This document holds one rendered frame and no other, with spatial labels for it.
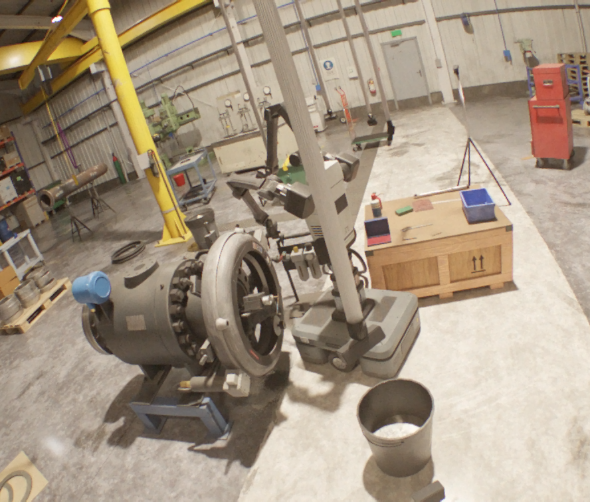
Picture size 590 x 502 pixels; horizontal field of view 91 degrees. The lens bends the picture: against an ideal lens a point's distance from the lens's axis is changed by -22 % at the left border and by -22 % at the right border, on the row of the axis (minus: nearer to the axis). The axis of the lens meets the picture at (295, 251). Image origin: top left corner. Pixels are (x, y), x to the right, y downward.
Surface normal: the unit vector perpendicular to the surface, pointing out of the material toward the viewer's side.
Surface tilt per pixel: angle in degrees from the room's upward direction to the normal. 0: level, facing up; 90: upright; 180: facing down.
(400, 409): 87
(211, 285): 42
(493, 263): 90
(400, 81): 90
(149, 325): 65
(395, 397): 87
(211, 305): 55
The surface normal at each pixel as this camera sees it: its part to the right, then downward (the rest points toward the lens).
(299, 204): -0.55, 0.50
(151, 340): -0.21, 0.34
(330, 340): -0.58, -0.25
